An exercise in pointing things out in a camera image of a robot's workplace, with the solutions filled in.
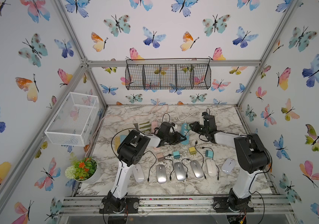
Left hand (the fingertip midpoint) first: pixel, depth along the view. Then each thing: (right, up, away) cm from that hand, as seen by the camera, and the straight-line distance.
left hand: (186, 137), depth 96 cm
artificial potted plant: (-54, -13, -25) cm, 61 cm away
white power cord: (+5, +18, +18) cm, 26 cm away
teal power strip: (-1, +4, +2) cm, 4 cm away
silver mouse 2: (-6, -19, -12) cm, 23 cm away
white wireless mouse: (-30, -20, -12) cm, 38 cm away
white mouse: (+13, -16, -12) cm, 24 cm away
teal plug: (+14, -10, -5) cm, 18 cm away
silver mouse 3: (+5, -17, -11) cm, 21 cm away
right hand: (+4, +10, +1) cm, 11 cm away
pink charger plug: (-18, -11, -6) cm, 22 cm away
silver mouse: (-17, -20, -12) cm, 29 cm away
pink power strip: (-23, +9, +9) cm, 26 cm away
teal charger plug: (-7, -10, -5) cm, 14 cm away
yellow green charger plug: (+4, -8, -3) cm, 9 cm away
